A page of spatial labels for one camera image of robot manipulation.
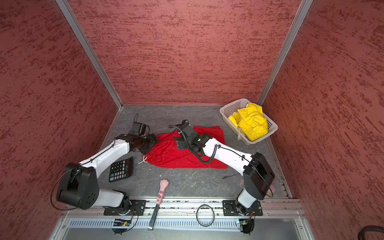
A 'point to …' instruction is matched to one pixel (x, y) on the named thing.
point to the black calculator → (121, 170)
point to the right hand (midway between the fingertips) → (184, 143)
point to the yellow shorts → (251, 121)
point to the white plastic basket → (227, 111)
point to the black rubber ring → (196, 215)
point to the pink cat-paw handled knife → (164, 184)
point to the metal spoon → (225, 176)
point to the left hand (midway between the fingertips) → (157, 146)
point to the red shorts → (168, 153)
